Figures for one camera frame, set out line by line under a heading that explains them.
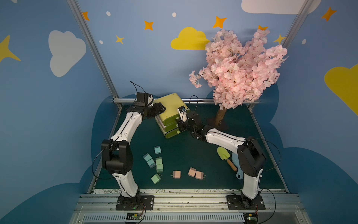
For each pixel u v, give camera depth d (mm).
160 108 813
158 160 888
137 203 669
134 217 718
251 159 498
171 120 865
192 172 840
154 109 801
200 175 820
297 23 749
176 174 823
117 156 485
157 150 933
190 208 735
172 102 952
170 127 931
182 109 765
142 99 693
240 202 662
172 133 962
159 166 863
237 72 640
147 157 904
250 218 732
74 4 679
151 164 861
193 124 689
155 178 811
